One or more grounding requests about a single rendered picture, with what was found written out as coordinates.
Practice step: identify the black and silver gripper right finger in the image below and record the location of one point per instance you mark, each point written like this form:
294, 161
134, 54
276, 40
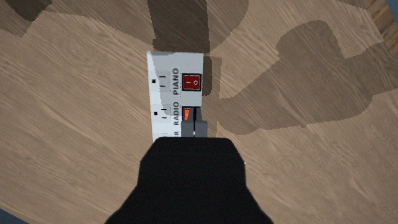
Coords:
201, 127

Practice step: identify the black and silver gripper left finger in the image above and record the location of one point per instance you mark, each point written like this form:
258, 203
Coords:
187, 126

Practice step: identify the light grey power strip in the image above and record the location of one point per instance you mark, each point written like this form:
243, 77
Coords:
175, 84

